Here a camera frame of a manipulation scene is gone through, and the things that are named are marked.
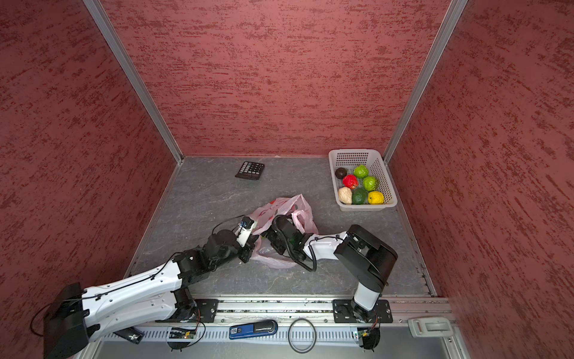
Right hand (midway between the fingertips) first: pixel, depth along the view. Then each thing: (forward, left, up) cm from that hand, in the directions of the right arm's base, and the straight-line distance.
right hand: (261, 239), depth 87 cm
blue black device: (-29, -3, +2) cm, 30 cm away
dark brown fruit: (+34, -38, 0) cm, 51 cm away
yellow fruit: (+18, -51, +1) cm, 54 cm away
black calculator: (+40, +8, -2) cm, 41 cm away
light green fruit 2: (+26, -50, +2) cm, 56 cm away
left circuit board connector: (-29, +26, -7) cm, 40 cm away
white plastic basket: (+31, -48, -3) cm, 57 cm away
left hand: (-3, +1, +7) cm, 8 cm away
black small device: (-30, +39, -1) cm, 49 cm away
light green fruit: (+34, -48, +2) cm, 58 cm away
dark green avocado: (+18, -43, +2) cm, 47 cm away
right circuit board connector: (-32, -37, -6) cm, 49 cm away
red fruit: (+27, -41, +2) cm, 49 cm away
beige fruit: (+20, -37, +1) cm, 42 cm away
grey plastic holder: (-31, -57, -3) cm, 64 cm away
